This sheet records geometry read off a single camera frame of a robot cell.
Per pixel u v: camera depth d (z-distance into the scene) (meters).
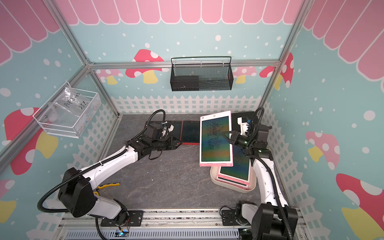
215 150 0.75
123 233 0.73
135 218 0.74
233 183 0.84
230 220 0.74
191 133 1.09
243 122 0.70
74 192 0.42
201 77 0.90
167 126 0.73
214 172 0.89
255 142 0.60
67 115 0.71
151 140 0.63
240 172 0.88
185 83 0.88
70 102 0.72
